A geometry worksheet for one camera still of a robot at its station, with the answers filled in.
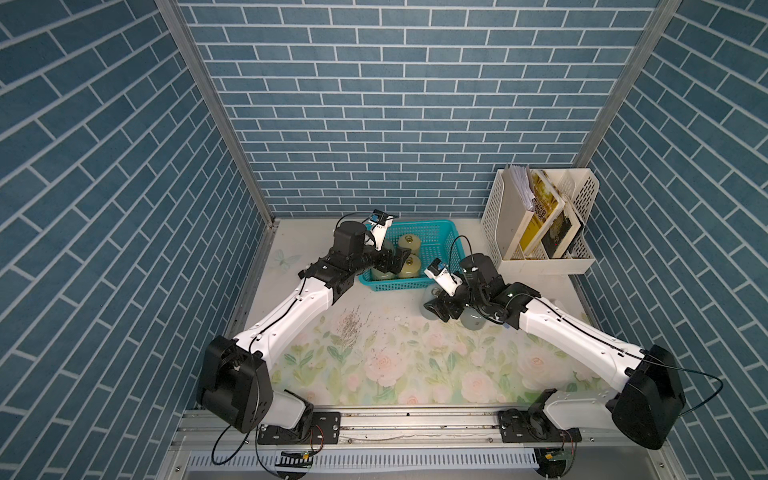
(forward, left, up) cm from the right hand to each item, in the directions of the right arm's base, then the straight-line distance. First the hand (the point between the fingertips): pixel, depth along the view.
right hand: (438, 294), depth 80 cm
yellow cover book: (+32, -34, +7) cm, 47 cm away
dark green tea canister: (+10, +17, -7) cm, 21 cm away
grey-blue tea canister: (0, -11, -13) cm, 17 cm away
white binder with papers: (+26, -23, +9) cm, 36 cm away
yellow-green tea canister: (+25, +9, -7) cm, 27 cm away
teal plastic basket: (+32, -2, -14) cm, 35 cm away
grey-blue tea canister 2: (-1, +3, +1) cm, 3 cm away
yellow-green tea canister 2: (+14, +8, -7) cm, 18 cm away
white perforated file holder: (+29, -52, -15) cm, 62 cm away
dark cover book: (+28, -41, -1) cm, 49 cm away
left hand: (+8, +10, +9) cm, 16 cm away
